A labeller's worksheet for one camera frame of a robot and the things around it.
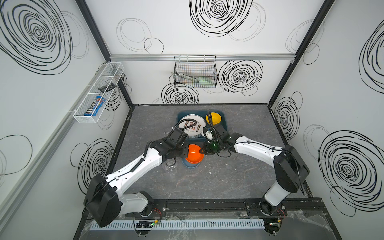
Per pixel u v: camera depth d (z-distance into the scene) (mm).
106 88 754
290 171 455
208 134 802
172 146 589
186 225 962
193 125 704
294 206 754
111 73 931
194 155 809
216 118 1077
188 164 846
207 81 868
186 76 854
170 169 866
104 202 385
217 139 688
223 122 1051
